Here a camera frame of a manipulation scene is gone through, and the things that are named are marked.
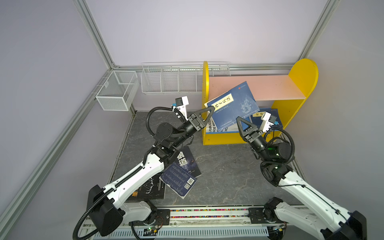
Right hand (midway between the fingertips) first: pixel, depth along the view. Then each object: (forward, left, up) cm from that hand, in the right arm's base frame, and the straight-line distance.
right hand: (237, 121), depth 57 cm
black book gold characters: (-12, +41, -43) cm, 61 cm away
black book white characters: (+5, +25, -42) cm, 49 cm away
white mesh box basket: (+40, +68, -16) cm, 81 cm away
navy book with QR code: (-9, +26, -41) cm, 49 cm away
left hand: (0, +8, +5) cm, 10 cm away
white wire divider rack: (+49, +39, -12) cm, 64 cm away
